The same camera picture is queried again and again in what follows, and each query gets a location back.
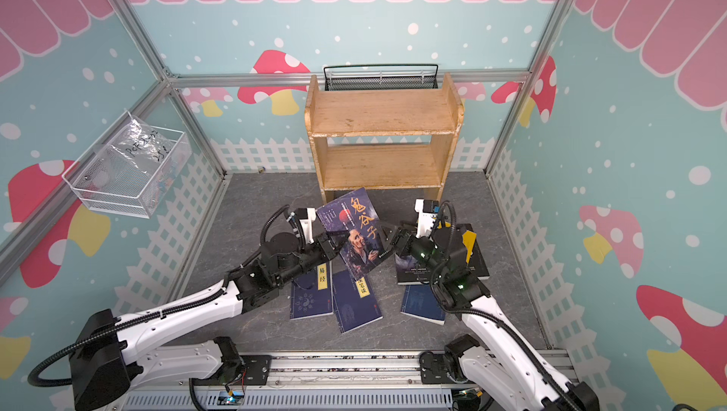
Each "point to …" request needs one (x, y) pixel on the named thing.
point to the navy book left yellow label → (311, 293)
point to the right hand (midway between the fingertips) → (386, 223)
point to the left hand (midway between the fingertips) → (350, 241)
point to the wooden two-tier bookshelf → (388, 139)
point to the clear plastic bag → (141, 161)
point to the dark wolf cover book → (410, 272)
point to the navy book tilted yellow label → (356, 301)
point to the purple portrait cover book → (355, 213)
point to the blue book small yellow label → (419, 301)
